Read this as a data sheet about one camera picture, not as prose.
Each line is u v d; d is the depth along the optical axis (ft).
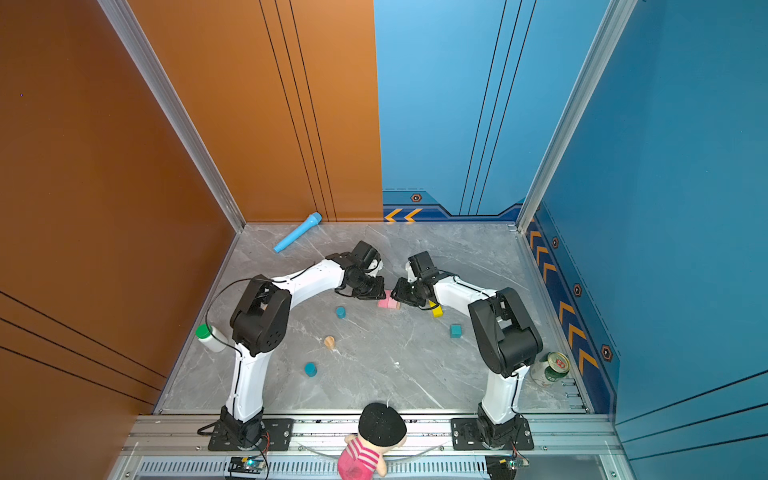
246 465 2.32
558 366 2.43
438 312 3.07
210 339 2.66
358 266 2.58
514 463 2.28
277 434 2.41
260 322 1.79
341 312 3.11
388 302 3.09
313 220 3.92
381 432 2.19
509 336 1.62
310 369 2.78
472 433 2.39
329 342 2.84
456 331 2.94
